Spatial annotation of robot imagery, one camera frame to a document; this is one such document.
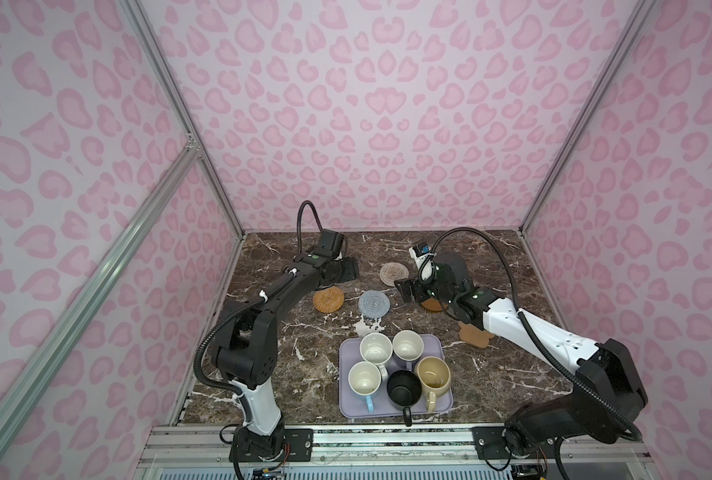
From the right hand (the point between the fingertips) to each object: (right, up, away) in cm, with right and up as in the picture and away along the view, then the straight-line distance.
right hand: (410, 272), depth 83 cm
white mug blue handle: (-13, -29, -1) cm, 31 cm away
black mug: (-2, -32, -3) cm, 32 cm away
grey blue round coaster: (-10, -11, +16) cm, 22 cm away
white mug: (-9, -22, +3) cm, 24 cm away
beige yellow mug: (+7, -29, +1) cm, 30 cm away
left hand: (-16, +1, +9) cm, 19 cm away
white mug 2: (0, -22, +5) cm, 22 cm away
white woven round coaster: (-3, -1, +24) cm, 24 cm away
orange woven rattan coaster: (-25, -10, +18) cm, 32 cm away
